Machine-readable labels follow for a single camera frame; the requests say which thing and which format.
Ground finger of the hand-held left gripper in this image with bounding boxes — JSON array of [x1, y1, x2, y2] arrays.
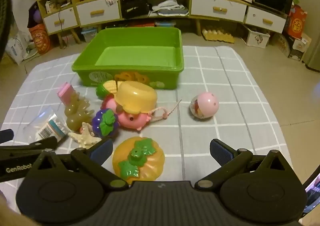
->
[[0, 129, 14, 144], [0, 137, 58, 154]]

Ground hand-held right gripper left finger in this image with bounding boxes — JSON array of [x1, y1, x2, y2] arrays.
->
[[32, 139, 128, 189]]

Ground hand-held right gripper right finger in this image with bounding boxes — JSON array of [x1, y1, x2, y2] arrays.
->
[[195, 139, 292, 189]]

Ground clear cotton swab jar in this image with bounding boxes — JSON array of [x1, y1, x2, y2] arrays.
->
[[22, 106, 72, 145]]

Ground white starfish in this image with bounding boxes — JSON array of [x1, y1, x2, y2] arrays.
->
[[68, 122, 102, 147]]

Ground purple toy grapes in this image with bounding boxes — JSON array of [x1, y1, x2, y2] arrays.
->
[[91, 108, 119, 138]]

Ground pink pig toy with cord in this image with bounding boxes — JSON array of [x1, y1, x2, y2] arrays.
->
[[117, 99, 182, 132]]

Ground olive brown plastic toy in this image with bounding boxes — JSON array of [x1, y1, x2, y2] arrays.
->
[[64, 92, 95, 132]]

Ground red pink toy fruit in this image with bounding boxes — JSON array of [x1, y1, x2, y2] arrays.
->
[[101, 94, 119, 112]]

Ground pink capsule ball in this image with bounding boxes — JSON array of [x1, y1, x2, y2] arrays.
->
[[190, 92, 219, 119]]

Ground orange toy pumpkin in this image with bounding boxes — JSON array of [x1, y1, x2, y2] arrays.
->
[[112, 137, 165, 184]]

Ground small pink box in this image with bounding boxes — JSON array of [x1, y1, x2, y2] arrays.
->
[[57, 82, 77, 105]]

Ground yellow toy pot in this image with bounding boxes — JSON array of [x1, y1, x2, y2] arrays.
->
[[114, 82, 157, 114]]

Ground toy corn cob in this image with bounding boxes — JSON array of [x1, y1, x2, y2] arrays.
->
[[96, 80, 123, 99]]

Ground green plastic bin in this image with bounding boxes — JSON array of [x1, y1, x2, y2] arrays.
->
[[72, 28, 185, 90]]

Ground grey checked blanket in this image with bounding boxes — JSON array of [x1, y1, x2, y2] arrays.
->
[[0, 46, 293, 184]]

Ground white plastic bag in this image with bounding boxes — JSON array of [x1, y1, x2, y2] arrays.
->
[[5, 34, 33, 65]]

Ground red gift bag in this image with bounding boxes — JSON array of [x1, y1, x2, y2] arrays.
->
[[28, 23, 54, 54], [285, 6, 307, 39]]

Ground clear box blue lid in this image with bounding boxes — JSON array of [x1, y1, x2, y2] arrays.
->
[[81, 28, 99, 43]]

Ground yellow egg tray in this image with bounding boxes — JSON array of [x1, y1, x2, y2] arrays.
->
[[201, 28, 235, 44]]

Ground white printed crate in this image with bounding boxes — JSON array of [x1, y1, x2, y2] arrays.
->
[[241, 25, 270, 47]]

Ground red box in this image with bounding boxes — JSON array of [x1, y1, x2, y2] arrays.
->
[[105, 20, 155, 29]]

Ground grey refrigerator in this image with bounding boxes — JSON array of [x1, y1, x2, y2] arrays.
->
[[300, 0, 320, 73]]

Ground clear storage box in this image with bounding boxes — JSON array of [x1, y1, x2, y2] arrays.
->
[[154, 20, 175, 28]]

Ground black bag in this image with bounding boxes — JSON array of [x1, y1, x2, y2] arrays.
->
[[121, 0, 152, 19]]

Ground pile of folded clothes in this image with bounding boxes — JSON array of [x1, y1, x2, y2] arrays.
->
[[150, 0, 189, 16]]

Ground white drawer wooden handle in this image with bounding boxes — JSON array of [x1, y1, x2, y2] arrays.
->
[[245, 6, 287, 33], [76, 0, 121, 27], [190, 0, 247, 22], [42, 8, 78, 34]]

